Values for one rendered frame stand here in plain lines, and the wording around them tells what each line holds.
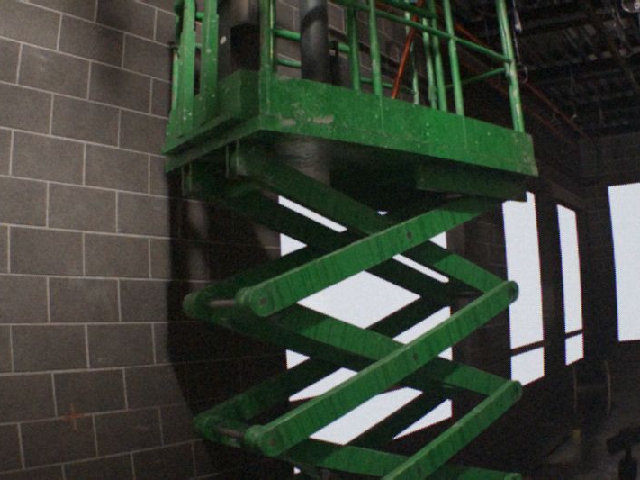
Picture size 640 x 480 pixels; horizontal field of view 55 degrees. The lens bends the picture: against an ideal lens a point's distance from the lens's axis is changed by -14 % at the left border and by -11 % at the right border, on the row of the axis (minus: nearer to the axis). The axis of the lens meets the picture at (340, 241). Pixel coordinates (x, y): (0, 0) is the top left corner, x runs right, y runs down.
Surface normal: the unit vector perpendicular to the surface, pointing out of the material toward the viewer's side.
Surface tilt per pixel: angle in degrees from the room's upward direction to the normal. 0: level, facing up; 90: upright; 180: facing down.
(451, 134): 90
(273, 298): 90
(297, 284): 90
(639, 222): 90
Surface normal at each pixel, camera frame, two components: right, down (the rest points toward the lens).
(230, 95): -0.76, -0.03
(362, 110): 0.65, -0.11
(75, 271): 0.83, -0.10
